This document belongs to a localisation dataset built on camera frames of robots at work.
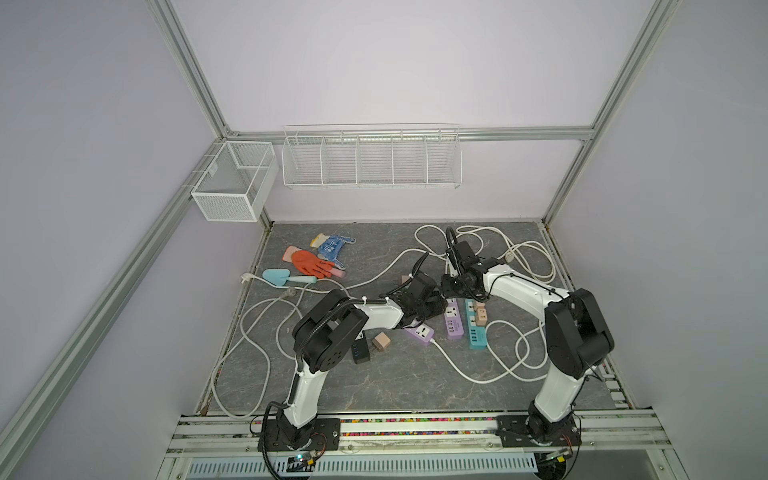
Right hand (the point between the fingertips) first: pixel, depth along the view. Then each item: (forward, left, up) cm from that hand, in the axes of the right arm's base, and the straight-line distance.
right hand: (448, 290), depth 94 cm
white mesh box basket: (+31, +71, +19) cm, 80 cm away
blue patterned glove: (+21, +42, -4) cm, 47 cm away
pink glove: (+17, +57, -4) cm, 60 cm away
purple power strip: (-9, -1, -3) cm, 9 cm away
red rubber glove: (+12, +47, -3) cm, 49 cm away
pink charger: (-15, +21, -3) cm, 26 cm away
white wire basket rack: (+42, +8, +22) cm, 48 cm away
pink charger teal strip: (-10, -8, +1) cm, 13 cm away
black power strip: (-18, +27, -3) cm, 32 cm away
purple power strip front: (-12, +9, -3) cm, 16 cm away
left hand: (-5, 0, -3) cm, 6 cm away
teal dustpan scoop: (+9, +58, -6) cm, 59 cm away
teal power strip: (-13, -8, -4) cm, 16 cm away
